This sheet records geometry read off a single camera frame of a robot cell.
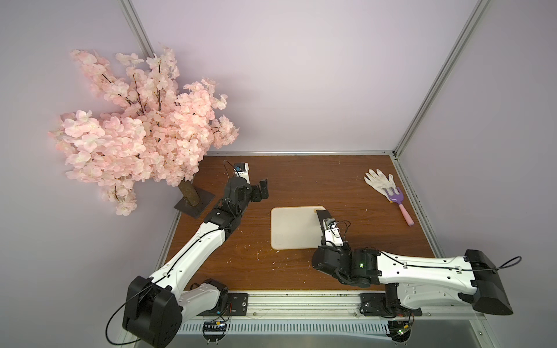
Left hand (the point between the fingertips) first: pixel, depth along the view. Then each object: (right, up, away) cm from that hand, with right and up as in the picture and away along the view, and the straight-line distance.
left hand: (256, 179), depth 80 cm
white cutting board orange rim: (+16, -22, +14) cm, 31 cm away
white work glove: (+59, -2, +27) cm, 65 cm away
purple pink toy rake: (+65, -9, +20) cm, 69 cm away
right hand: (+25, -20, -5) cm, 32 cm away
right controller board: (+49, -50, -11) cm, 71 cm away
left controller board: (-13, -52, -8) cm, 54 cm away
